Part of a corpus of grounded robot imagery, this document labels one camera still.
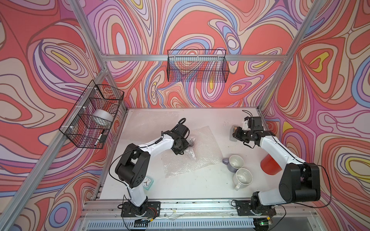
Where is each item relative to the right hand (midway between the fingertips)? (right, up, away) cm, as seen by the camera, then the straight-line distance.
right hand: (233, 137), depth 89 cm
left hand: (-28, -7, +2) cm, 29 cm away
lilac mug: (0, -16, 0) cm, 16 cm away
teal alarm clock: (-52, -25, -8) cm, 58 cm away
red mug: (-27, -3, 0) cm, 27 cm away
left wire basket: (-76, +9, -21) cm, 80 cm away
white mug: (+3, -23, -6) cm, 24 cm away
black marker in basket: (-74, +2, -17) cm, 76 cm away
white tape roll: (-71, +12, -19) cm, 74 cm away
